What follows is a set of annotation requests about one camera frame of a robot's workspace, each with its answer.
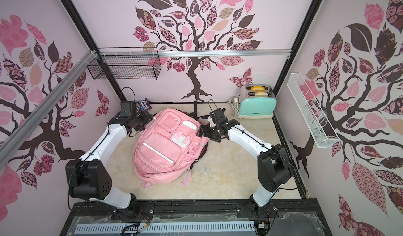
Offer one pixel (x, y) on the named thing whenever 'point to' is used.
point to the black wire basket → (126, 63)
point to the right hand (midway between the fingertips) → (203, 137)
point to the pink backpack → (166, 147)
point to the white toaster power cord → (234, 101)
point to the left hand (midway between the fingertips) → (149, 120)
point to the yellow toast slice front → (261, 94)
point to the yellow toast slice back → (257, 88)
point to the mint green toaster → (260, 102)
